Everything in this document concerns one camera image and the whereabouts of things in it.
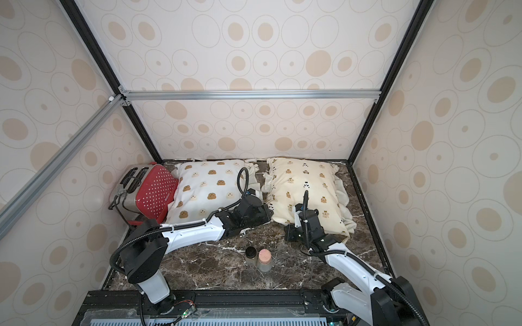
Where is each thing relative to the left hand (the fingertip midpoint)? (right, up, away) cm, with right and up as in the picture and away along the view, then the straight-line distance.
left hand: (281, 212), depth 81 cm
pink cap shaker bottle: (-7, -18, -6) cm, 20 cm away
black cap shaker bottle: (-12, -17, -4) cm, 21 cm away
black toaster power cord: (-67, +2, +4) cm, 67 cm away
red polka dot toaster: (-58, +8, +4) cm, 58 cm away
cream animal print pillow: (+3, +12, +12) cm, 18 cm away
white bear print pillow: (-36, +9, +13) cm, 39 cm away
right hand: (+5, -7, +4) cm, 10 cm away
